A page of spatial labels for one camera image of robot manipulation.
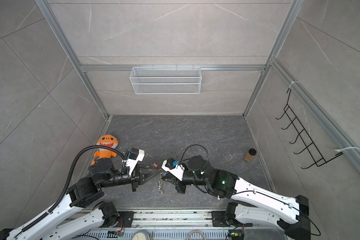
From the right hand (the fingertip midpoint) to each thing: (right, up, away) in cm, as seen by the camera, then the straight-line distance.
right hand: (164, 175), depth 62 cm
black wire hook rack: (+63, +10, +2) cm, 64 cm away
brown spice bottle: (+48, +3, +27) cm, 55 cm away
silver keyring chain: (-1, -2, -4) cm, 5 cm away
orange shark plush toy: (-41, +12, +32) cm, 53 cm away
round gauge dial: (-12, -28, +4) cm, 31 cm away
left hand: (-2, +4, -6) cm, 7 cm away
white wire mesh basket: (-4, +53, +39) cm, 66 cm away
